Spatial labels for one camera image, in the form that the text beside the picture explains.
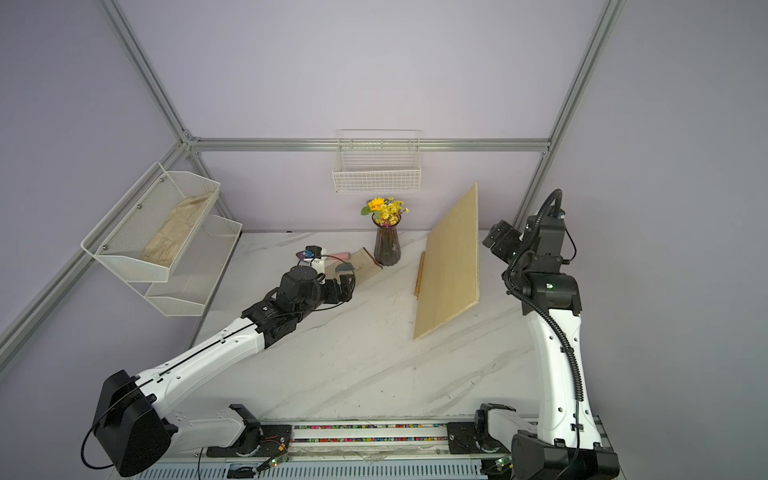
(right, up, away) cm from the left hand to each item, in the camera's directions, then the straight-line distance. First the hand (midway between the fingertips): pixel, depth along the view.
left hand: (339, 280), depth 80 cm
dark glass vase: (+13, +11, +23) cm, 28 cm away
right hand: (+42, +10, -10) cm, 44 cm away
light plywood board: (+33, -1, +10) cm, 34 cm away
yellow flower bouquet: (+13, +21, +12) cm, 27 cm away
